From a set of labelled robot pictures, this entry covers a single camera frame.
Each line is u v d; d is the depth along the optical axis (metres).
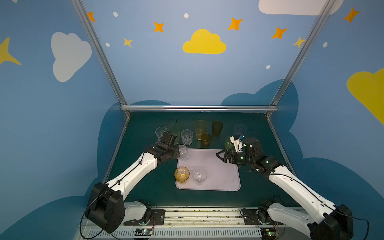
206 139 1.02
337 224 0.38
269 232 0.71
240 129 0.97
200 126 1.00
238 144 0.69
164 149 0.62
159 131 0.99
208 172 0.89
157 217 0.73
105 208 0.40
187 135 1.04
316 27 0.76
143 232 0.70
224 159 0.69
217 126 1.04
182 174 0.88
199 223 0.73
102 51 0.85
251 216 0.75
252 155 0.59
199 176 0.88
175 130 0.97
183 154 0.91
